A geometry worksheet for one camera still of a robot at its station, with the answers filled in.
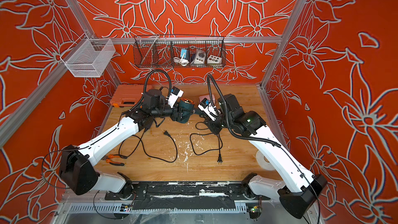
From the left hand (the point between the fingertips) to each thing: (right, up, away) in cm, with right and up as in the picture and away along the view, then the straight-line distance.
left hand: (189, 107), depth 74 cm
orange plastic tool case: (-45, +7, +37) cm, 59 cm away
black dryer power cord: (-15, -17, +20) cm, 30 cm away
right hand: (+7, -6, -5) cm, 10 cm away
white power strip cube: (+14, +29, +21) cm, 38 cm away
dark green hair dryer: (-1, +1, -4) cm, 4 cm away
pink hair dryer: (+11, +6, +31) cm, 34 cm away
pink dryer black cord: (+16, -29, +9) cm, 34 cm away
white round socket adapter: (+6, +29, +17) cm, 34 cm away
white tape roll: (+40, -31, +8) cm, 51 cm away
